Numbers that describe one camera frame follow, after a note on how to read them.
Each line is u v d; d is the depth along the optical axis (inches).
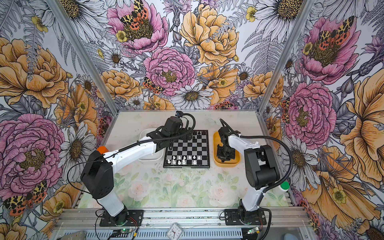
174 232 27.1
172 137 23.7
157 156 35.3
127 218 27.7
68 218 30.2
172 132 26.0
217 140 41.2
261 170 19.1
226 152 31.7
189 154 37.7
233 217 29.1
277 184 18.7
